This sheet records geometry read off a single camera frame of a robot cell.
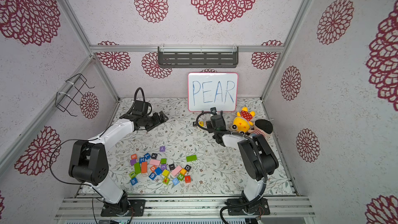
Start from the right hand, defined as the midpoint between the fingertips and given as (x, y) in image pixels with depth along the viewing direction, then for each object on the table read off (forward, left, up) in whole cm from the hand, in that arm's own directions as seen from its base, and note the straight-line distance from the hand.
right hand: (214, 118), depth 97 cm
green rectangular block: (-23, +13, -9) cm, 28 cm away
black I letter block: (-29, +24, -7) cm, 38 cm away
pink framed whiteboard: (+20, -2, +5) cm, 21 cm away
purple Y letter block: (-18, +31, -7) cm, 36 cm away
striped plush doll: (-5, -29, -2) cm, 30 cm away
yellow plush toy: (-1, -18, -3) cm, 18 cm away
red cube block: (-35, +14, -7) cm, 39 cm away
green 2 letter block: (-34, +18, -7) cm, 39 cm away
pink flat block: (-26, +34, -8) cm, 44 cm away
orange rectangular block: (-29, +40, -9) cm, 50 cm away
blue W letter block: (-37, +43, -7) cm, 57 cm away
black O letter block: (-29, +15, -8) cm, 33 cm away
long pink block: (-31, +21, -8) cm, 38 cm away
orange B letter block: (-31, +17, -7) cm, 36 cm away
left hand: (-6, +30, +4) cm, 31 cm away
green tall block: (-30, +43, -8) cm, 53 cm away
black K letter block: (-23, +35, -7) cm, 42 cm away
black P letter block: (+1, +13, -9) cm, 15 cm away
